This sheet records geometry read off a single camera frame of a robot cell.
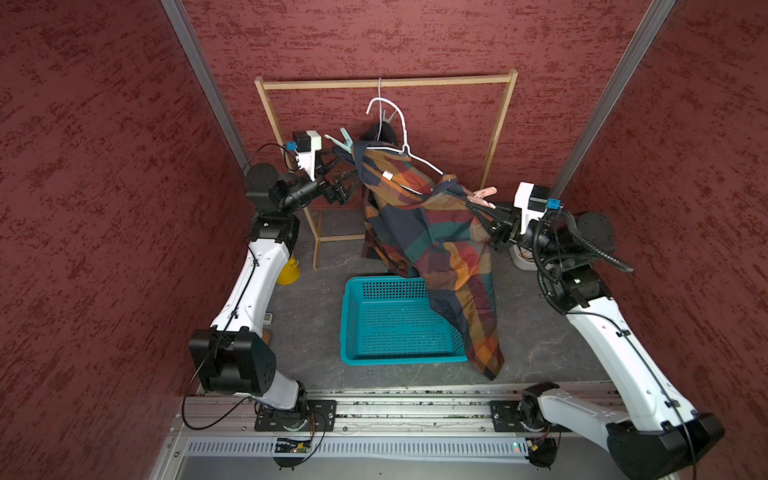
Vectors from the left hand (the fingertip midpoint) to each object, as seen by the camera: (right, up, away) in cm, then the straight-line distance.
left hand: (352, 165), depth 64 cm
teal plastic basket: (+10, -42, +26) cm, 50 cm away
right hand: (+23, -10, -9) cm, 27 cm away
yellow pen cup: (-26, -28, +33) cm, 51 cm away
